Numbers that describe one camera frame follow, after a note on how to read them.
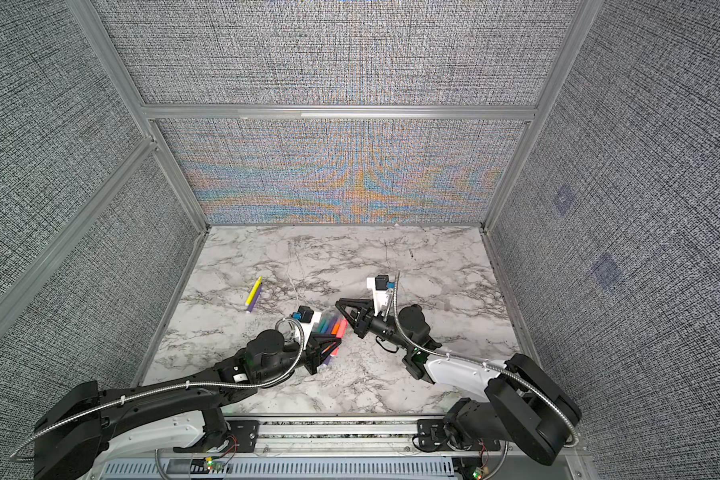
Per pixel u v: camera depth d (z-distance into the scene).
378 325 0.67
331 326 0.91
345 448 0.73
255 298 0.99
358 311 0.69
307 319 0.65
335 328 0.91
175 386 0.51
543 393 0.40
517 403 0.42
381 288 0.67
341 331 0.73
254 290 1.00
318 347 0.66
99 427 0.42
